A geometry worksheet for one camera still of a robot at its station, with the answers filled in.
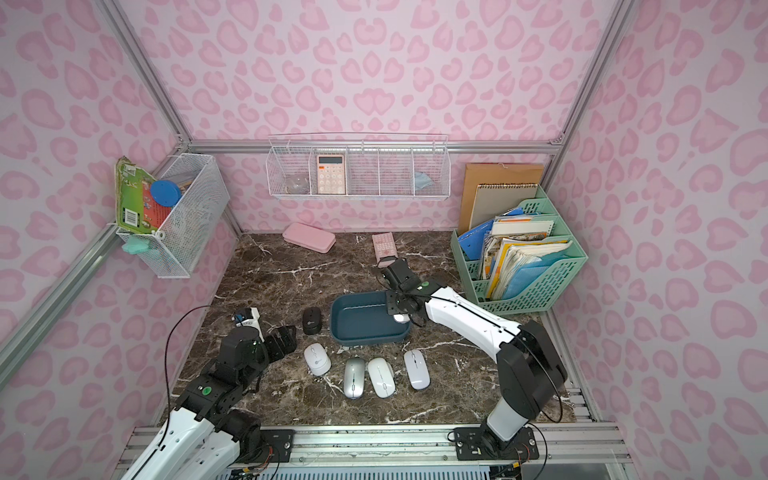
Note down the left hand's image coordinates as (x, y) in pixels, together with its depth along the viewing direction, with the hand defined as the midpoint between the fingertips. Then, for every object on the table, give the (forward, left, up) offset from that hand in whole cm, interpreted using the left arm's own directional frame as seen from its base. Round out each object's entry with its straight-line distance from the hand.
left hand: (282, 328), depth 79 cm
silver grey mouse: (-9, -19, -11) cm, 24 cm away
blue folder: (+31, -56, -1) cm, 64 cm away
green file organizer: (+12, -72, -2) cm, 73 cm away
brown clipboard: (+47, -62, +14) cm, 79 cm away
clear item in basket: (+42, +1, +15) cm, 45 cm away
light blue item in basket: (+47, -39, +12) cm, 63 cm away
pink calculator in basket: (+45, -10, +16) cm, 49 cm away
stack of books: (+17, -63, +12) cm, 66 cm away
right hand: (+10, -30, -2) cm, 32 cm away
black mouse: (+8, -4, -11) cm, 14 cm away
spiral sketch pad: (+40, -62, +10) cm, 75 cm away
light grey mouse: (+4, -32, -3) cm, 32 cm away
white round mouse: (-4, -8, -11) cm, 14 cm away
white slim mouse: (-9, -27, -11) cm, 30 cm away
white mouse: (-7, -36, -12) cm, 39 cm away
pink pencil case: (+45, +3, -13) cm, 47 cm away
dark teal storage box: (+11, -19, -15) cm, 26 cm away
